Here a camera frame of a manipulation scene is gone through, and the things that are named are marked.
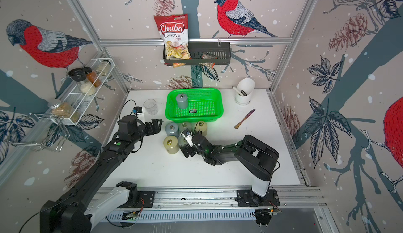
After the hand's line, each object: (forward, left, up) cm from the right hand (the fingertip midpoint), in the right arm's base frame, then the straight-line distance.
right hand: (186, 141), depth 88 cm
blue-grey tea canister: (+6, +9, +4) cm, 11 cm away
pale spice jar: (+26, +46, +31) cm, 61 cm away
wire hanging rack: (-12, +52, +29) cm, 61 cm away
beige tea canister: (-4, +7, +4) cm, 9 cm away
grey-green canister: (-2, +1, +4) cm, 5 cm away
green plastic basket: (+30, -9, -4) cm, 32 cm away
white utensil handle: (+35, -33, +5) cm, 49 cm away
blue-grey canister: (+28, +6, +4) cm, 29 cm away
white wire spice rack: (+2, +45, +31) cm, 54 cm away
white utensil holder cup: (+40, -38, +7) cm, 55 cm away
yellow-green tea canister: (+8, -9, +5) cm, 12 cm away
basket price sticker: (+25, -1, -4) cm, 26 cm away
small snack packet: (+41, -11, +30) cm, 52 cm away
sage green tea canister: (+8, +2, +5) cm, 9 cm away
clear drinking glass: (+25, +28, 0) cm, 38 cm away
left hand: (+5, +14, +15) cm, 21 cm away
